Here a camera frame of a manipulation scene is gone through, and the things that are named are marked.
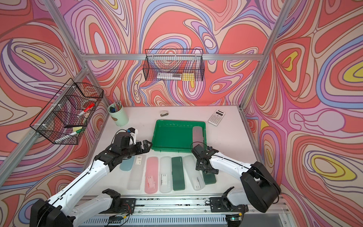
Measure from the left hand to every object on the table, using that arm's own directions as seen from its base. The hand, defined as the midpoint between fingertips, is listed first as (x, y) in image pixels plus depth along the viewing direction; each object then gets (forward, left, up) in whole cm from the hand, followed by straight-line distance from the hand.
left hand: (147, 145), depth 80 cm
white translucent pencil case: (-12, -10, -13) cm, 20 cm away
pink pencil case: (-14, -2, -14) cm, 20 cm away
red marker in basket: (+14, +31, +17) cm, 38 cm away
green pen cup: (+26, +26, -1) cm, 37 cm away
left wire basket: (+8, +44, +14) cm, 47 cm away
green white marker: (-1, +42, +10) cm, 43 cm away
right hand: (-10, -35, -15) cm, 40 cm away
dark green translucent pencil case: (-14, -36, -14) cm, 41 cm away
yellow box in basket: (+40, -24, +20) cm, 50 cm away
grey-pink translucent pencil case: (+14, -31, -13) cm, 36 cm away
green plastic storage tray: (+16, -15, -13) cm, 25 cm away
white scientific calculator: (+32, -48, -13) cm, 59 cm away
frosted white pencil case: (-13, -28, -14) cm, 34 cm away
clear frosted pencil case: (-10, +8, -15) cm, 20 cm away
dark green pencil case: (-11, -17, -14) cm, 25 cm away
